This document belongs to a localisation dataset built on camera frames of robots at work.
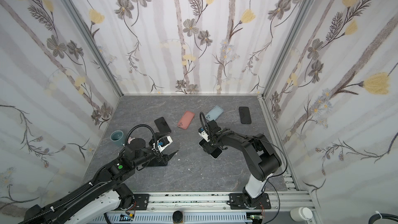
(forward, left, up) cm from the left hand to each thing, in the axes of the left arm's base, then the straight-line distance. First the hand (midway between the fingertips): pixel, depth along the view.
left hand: (169, 137), depth 74 cm
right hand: (+7, -20, -18) cm, 28 cm away
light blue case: (+30, -27, -20) cm, 45 cm away
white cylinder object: (-33, -57, -9) cm, 66 cm away
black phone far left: (+18, +9, -21) cm, 29 cm away
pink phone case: (+24, -7, -20) cm, 32 cm away
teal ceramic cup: (+10, +35, -18) cm, 40 cm away
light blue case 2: (-2, -23, -13) cm, 26 cm away
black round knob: (-32, -5, -9) cm, 33 cm away
